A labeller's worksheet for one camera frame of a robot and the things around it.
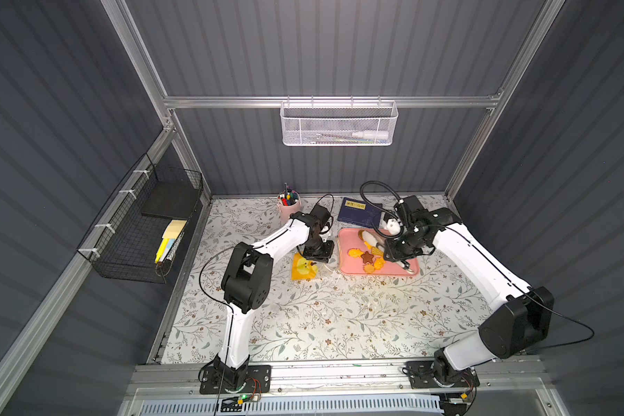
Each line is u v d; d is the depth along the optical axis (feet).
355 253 3.25
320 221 2.61
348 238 3.53
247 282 1.80
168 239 2.37
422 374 2.40
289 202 3.35
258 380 2.38
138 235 2.36
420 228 1.86
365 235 2.90
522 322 1.51
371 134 3.00
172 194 2.71
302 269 3.16
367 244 2.86
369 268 3.16
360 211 3.67
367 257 3.24
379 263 3.16
